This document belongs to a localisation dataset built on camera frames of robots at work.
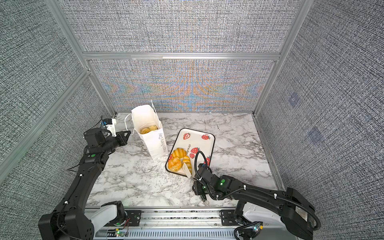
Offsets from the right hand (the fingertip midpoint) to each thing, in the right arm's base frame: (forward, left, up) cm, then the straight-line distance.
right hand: (194, 188), depth 79 cm
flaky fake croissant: (+31, +30, +11) cm, 45 cm away
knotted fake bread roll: (+14, +12, +1) cm, 18 cm away
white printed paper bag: (+39, +30, +7) cm, 50 cm away
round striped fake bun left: (+21, +9, +1) cm, 23 cm away
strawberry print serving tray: (+34, +1, -5) cm, 34 cm away
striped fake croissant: (+16, +4, -1) cm, 17 cm away
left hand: (+23, +34, +20) cm, 46 cm away
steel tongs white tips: (+9, +4, +3) cm, 10 cm away
